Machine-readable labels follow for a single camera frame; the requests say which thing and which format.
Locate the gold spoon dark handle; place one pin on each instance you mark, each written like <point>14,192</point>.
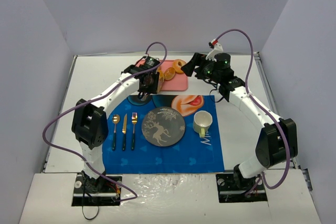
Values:
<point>115,120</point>

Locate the sugared donut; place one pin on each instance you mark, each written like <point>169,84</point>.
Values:
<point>177,65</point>

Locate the gold knife dark handle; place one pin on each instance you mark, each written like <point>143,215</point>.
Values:
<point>124,131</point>

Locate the grey reindeer plate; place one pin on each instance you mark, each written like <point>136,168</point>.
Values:
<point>163,126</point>

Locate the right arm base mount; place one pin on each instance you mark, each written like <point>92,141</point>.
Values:
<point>229,192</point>

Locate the pink tray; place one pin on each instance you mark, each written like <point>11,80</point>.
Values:
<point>179,81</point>

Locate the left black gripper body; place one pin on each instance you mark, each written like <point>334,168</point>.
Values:
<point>149,83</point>

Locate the croissant bread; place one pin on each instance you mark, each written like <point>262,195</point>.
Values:
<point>161,80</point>

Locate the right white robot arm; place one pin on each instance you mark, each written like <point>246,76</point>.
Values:
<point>277,142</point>

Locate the small sesame bun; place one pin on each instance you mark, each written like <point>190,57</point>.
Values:
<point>169,74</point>

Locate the gold fork dark handle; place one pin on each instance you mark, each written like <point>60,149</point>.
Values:
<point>134,122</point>

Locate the blue cartoon placemat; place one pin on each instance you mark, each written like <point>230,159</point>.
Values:
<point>191,154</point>

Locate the cream mug yellow handle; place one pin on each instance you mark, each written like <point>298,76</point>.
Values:
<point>201,122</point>

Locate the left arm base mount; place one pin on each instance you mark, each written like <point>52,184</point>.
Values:
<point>103,193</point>

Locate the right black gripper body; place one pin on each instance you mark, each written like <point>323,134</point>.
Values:
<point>198,64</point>

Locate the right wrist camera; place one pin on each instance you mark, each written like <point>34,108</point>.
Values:
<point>216,48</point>

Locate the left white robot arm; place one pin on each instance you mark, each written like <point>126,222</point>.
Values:
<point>90,122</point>

